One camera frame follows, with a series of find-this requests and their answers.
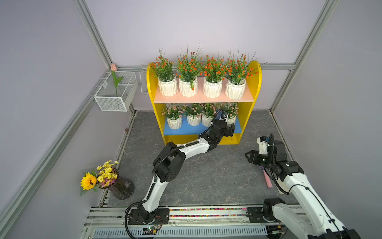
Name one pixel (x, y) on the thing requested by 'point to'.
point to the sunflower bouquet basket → (107, 177)
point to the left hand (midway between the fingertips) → (228, 122)
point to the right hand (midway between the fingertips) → (248, 153)
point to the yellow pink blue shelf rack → (183, 119)
